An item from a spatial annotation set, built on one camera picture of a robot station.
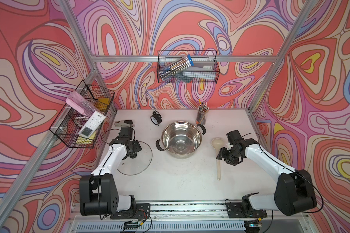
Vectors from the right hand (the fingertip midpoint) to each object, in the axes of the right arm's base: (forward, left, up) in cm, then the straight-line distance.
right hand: (222, 162), depth 84 cm
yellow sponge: (+24, +66, +29) cm, 76 cm away
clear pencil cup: (+35, +8, +3) cm, 36 cm away
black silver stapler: (+35, +65, -1) cm, 73 cm away
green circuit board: (-28, +51, -7) cm, 59 cm away
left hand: (+9, +53, +3) cm, 54 cm away
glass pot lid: (+4, +52, -7) cm, 53 cm away
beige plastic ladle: (+15, -1, -3) cm, 15 cm away
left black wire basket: (+12, +77, +25) cm, 82 cm away
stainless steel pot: (+21, +23, -5) cm, 32 cm away
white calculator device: (+9, +67, +28) cm, 73 cm away
